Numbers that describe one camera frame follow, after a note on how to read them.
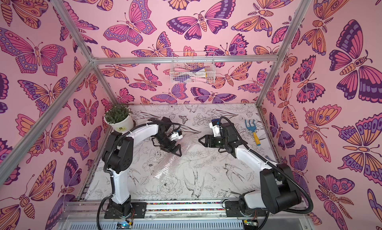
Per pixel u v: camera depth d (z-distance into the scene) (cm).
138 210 73
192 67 95
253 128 106
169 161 85
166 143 81
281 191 42
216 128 79
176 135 88
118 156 52
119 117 92
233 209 73
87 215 73
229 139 67
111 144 54
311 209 39
